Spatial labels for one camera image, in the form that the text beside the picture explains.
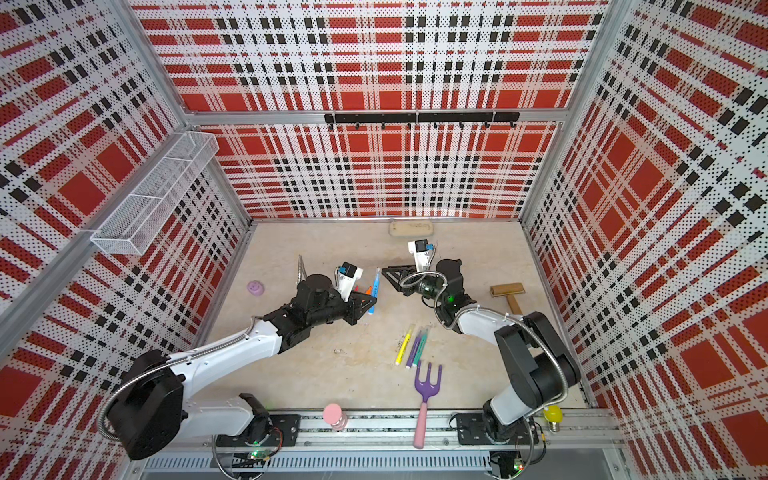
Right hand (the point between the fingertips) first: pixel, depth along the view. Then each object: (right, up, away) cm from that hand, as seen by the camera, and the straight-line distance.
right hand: (386, 271), depth 82 cm
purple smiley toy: (-45, -7, +17) cm, 48 cm away
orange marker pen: (-5, -5, -3) cm, 8 cm away
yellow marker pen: (+5, -23, +6) cm, 24 cm away
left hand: (-2, -8, -1) cm, 8 cm away
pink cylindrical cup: (-11, -32, -14) cm, 37 cm away
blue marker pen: (-3, -5, -3) cm, 7 cm away
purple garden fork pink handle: (+11, -32, -1) cm, 34 cm away
